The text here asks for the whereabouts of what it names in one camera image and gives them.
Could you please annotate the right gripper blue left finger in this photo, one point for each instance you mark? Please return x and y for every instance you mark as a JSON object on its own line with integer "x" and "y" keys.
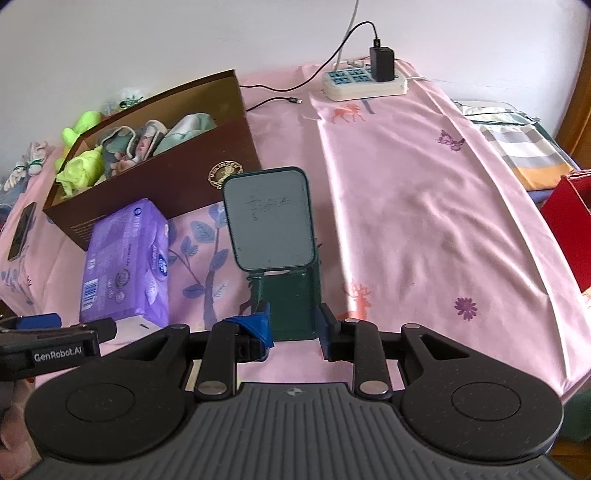
{"x": 255, "y": 337}

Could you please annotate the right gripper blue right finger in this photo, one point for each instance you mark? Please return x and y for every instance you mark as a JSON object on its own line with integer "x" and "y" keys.
{"x": 337, "y": 337}

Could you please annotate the neon green fluffy plush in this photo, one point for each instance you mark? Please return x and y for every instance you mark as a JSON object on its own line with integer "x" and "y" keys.
{"x": 81, "y": 172}

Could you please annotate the light teal white plush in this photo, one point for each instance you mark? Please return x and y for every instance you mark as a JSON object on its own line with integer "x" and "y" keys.
{"x": 188, "y": 127}

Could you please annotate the pink plush toy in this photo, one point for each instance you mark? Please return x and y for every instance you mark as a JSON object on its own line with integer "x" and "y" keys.
{"x": 126, "y": 148}

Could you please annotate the person's hand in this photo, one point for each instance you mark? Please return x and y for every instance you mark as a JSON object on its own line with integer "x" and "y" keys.
{"x": 18, "y": 454}

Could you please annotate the green phone stand mirror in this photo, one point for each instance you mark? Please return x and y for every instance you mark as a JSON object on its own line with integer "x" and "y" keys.
{"x": 273, "y": 238}

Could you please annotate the purple tissue pack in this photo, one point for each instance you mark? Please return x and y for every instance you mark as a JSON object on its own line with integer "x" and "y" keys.
{"x": 126, "y": 267}

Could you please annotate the black smartphone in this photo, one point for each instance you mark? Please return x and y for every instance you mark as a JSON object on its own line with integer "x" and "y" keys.
{"x": 21, "y": 232}

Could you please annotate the pink patterned bed sheet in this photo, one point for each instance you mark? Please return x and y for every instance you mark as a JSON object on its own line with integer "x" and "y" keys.
{"x": 417, "y": 219}

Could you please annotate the brown cardboard box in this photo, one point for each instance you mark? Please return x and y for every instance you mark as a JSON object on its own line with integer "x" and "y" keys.
{"x": 177, "y": 180}

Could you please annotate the neon green yellow plush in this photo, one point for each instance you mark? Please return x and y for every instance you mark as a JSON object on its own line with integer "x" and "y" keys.
{"x": 69, "y": 135}

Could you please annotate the white power strip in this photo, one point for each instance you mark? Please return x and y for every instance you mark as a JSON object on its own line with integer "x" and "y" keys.
{"x": 357, "y": 83}

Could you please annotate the red box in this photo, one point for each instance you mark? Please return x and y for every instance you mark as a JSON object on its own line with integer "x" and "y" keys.
{"x": 567, "y": 213}

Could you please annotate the striped folded cloth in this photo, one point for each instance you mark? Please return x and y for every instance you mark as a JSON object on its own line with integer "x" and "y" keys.
{"x": 533, "y": 155}

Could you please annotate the white green panda plush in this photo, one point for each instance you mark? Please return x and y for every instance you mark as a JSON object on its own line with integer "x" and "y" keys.
{"x": 121, "y": 101}

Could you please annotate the black charger adapter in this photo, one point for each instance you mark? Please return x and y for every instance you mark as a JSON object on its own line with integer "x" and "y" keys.
{"x": 382, "y": 64}

